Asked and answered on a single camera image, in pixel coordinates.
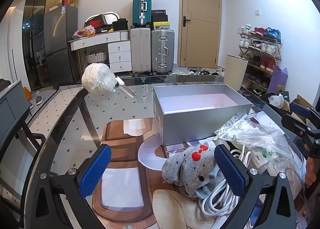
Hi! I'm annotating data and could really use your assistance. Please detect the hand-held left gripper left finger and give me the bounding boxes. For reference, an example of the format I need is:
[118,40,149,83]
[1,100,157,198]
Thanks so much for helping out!
[31,144,112,229]

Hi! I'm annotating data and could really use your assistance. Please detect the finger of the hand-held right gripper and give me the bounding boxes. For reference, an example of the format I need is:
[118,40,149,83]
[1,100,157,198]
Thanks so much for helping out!
[281,114,320,159]
[289,101,320,126]

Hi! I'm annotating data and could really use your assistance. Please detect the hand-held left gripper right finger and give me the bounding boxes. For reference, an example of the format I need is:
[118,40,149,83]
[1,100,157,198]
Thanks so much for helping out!
[214,144,298,229]

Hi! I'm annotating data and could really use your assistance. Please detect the green and white packet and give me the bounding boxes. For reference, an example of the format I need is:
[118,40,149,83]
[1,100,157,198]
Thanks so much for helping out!
[251,148,275,172]

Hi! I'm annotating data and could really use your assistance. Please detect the white cable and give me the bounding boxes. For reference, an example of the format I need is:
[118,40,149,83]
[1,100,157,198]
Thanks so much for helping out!
[201,144,253,217]

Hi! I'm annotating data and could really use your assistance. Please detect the clear plastic bag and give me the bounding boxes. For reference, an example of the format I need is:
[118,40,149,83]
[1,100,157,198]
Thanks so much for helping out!
[214,113,300,169]

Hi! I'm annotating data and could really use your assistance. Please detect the grey sock with red bow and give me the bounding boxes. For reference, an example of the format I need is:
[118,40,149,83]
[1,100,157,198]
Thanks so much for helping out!
[162,144,225,199]

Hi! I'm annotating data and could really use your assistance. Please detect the silver cardboard box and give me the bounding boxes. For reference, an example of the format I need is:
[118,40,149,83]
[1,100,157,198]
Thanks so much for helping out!
[153,84,253,146]

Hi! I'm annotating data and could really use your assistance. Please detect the person's right hand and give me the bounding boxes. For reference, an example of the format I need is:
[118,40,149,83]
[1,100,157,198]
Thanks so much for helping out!
[304,155,320,188]

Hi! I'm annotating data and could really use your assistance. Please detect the open brown cardboard box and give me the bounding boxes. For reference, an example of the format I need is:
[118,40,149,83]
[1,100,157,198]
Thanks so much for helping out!
[282,94,315,124]

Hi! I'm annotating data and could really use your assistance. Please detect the crumpled white plastic bag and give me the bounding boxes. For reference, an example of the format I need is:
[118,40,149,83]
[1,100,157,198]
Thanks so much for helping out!
[269,93,285,108]

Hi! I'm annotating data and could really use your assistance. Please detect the white paper sheet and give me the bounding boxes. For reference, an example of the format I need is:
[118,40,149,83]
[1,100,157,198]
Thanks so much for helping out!
[247,110,284,132]

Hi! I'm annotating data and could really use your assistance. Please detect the printed cartoon mat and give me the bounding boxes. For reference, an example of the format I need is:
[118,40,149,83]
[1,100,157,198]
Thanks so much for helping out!
[90,111,308,229]

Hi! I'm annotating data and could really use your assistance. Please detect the purple bag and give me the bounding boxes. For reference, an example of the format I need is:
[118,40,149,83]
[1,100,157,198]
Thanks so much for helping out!
[267,65,288,94]

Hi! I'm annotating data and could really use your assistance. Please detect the metal shoe rack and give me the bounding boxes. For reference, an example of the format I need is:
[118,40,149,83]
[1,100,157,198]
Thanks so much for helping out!
[237,23,283,97]

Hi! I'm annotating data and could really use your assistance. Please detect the tall beige cardboard box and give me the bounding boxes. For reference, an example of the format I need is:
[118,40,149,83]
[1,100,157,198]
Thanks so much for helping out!
[223,54,248,87]

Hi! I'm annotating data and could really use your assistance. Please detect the white bundle in plastic wrap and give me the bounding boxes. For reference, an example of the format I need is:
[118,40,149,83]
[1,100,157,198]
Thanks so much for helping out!
[82,63,117,95]

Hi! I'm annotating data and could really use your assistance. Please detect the scattered slippers and shoes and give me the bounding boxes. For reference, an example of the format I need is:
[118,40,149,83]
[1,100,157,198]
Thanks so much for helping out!
[186,66,225,76]

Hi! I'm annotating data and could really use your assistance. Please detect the grey furniture piece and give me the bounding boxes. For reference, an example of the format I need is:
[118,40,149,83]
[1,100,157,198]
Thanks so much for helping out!
[0,78,47,159]

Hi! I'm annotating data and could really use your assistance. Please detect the wicker basket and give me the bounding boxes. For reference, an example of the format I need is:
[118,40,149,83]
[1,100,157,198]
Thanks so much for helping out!
[86,49,108,64]

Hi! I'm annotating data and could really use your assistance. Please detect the white dresser with drawers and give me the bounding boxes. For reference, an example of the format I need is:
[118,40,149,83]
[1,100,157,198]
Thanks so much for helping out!
[68,31,132,73]

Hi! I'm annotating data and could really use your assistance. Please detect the beige wooden door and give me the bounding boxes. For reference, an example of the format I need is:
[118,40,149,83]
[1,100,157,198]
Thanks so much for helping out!
[179,0,222,68]

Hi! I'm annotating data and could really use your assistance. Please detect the white suitcase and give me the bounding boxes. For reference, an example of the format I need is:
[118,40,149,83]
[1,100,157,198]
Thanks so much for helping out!
[130,28,152,74]

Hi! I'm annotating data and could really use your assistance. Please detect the grey refrigerator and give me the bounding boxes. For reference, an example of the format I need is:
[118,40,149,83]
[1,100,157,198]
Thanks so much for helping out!
[44,5,78,90]

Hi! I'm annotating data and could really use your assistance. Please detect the silver suitcase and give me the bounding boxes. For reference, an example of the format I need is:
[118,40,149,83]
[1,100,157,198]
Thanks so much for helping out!
[151,28,175,74]

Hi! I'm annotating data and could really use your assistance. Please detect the plate of fruit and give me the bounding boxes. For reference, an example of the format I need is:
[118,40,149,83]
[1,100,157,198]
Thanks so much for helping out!
[76,26,97,37]

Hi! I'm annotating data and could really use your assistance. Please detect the black bag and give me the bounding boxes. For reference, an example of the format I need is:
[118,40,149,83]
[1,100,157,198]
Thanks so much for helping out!
[112,18,129,31]

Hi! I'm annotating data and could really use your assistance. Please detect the red and black shoe box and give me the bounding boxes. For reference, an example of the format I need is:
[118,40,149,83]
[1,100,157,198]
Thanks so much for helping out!
[84,14,105,29]

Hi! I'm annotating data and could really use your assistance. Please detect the black glass cabinet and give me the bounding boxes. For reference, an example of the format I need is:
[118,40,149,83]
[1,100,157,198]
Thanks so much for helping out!
[22,0,63,92]

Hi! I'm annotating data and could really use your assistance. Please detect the teal suitcase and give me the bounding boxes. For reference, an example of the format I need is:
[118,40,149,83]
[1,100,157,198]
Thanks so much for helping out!
[132,0,152,29]

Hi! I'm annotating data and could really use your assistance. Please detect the black box with red print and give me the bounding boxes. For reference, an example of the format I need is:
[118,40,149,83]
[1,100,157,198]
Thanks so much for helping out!
[151,9,168,22]

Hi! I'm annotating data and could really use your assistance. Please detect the white-handled knife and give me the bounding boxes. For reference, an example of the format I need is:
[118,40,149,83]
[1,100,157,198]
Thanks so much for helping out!
[114,76,138,99]

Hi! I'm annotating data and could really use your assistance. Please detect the white oval frame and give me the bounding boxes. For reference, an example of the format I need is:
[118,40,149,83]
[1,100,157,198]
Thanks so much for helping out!
[104,12,120,24]

